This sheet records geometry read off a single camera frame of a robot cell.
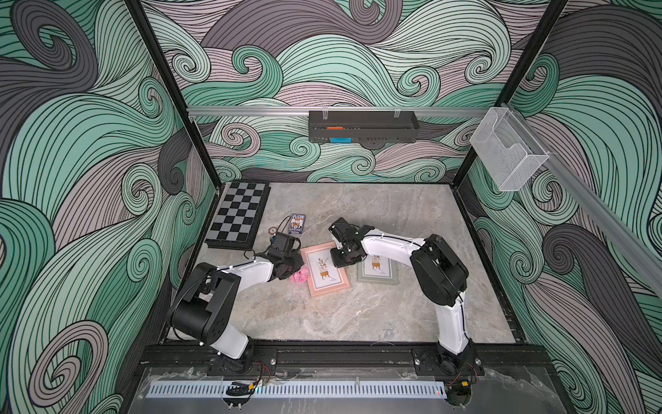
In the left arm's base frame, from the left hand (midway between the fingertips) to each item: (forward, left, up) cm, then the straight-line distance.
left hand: (302, 260), depth 93 cm
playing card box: (+17, +4, 0) cm, 17 cm away
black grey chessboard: (+18, +28, +2) cm, 34 cm away
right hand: (0, -14, -2) cm, 14 cm away
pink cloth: (-7, 0, +2) cm, 7 cm away
